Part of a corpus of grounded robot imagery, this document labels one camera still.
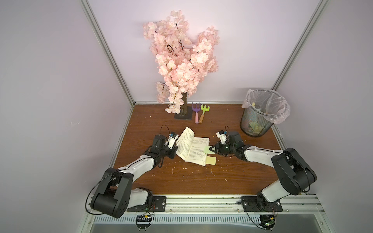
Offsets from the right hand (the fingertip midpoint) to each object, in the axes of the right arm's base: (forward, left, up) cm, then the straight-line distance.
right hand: (211, 144), depth 88 cm
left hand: (-1, +22, -1) cm, 22 cm away
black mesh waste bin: (+15, -24, +11) cm, 30 cm away
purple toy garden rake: (+36, +10, -7) cm, 38 cm away
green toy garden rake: (+37, +4, -8) cm, 38 cm away
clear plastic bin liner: (+24, -38, +12) cm, 47 cm away
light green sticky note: (-3, +3, -2) cm, 5 cm away
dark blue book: (-1, +13, -5) cm, 14 cm away
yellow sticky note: (-8, 0, -6) cm, 10 cm away
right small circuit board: (-37, -26, -9) cm, 47 cm away
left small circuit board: (-39, +36, -9) cm, 54 cm away
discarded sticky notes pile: (+11, -28, +5) cm, 30 cm away
